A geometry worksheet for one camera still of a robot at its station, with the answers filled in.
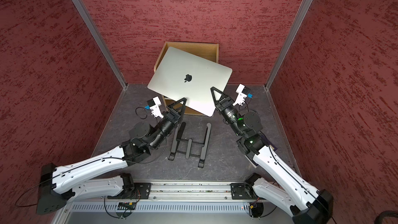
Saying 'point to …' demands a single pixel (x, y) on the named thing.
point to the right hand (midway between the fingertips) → (207, 92)
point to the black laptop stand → (188, 147)
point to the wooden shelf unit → (207, 51)
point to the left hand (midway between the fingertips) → (187, 106)
